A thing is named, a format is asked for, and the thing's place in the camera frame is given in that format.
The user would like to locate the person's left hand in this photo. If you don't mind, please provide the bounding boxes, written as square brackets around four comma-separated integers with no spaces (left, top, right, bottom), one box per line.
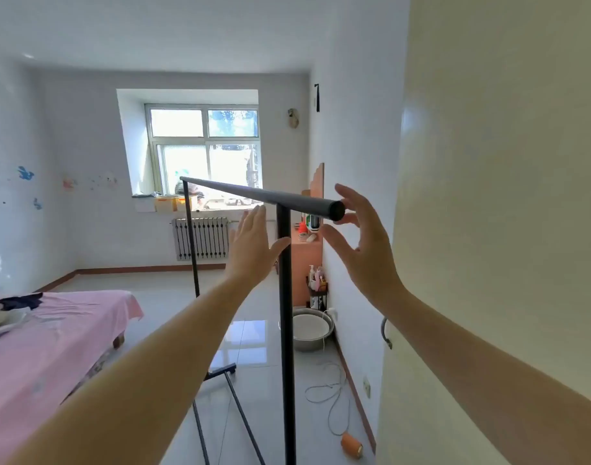
[225,204,292,289]

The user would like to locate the person's right hand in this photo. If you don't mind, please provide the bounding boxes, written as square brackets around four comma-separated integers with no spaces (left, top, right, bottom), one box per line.
[320,183,408,311]

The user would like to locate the person's left forearm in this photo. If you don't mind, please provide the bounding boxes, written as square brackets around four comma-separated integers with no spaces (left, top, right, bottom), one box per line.
[7,273,257,465]

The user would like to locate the pile of clothes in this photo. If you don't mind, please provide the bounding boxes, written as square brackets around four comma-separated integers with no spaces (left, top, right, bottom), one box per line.
[0,292,44,349]

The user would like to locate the white radiator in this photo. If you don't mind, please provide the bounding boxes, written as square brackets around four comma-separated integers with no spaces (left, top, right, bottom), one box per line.
[171,216,230,262]

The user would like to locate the small black bottle trolley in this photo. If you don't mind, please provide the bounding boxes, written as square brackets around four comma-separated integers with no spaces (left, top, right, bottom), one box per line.
[306,280,329,311]

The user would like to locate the white basin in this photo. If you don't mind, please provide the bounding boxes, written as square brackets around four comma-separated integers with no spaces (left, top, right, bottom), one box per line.
[292,312,331,340]

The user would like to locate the metal basin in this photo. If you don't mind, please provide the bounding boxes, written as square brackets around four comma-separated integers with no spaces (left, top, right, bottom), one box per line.
[279,307,336,353]

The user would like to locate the white framed window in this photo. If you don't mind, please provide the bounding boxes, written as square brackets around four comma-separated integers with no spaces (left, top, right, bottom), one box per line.
[144,103,265,197]

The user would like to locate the orange spool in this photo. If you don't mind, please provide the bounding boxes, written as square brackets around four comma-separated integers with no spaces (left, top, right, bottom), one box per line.
[340,432,364,460]

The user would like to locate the bed with pink sheet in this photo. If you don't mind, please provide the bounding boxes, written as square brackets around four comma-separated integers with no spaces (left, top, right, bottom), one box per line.
[0,290,145,465]

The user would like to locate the white cable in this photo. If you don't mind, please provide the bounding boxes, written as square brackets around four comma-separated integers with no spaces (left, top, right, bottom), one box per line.
[304,360,353,437]

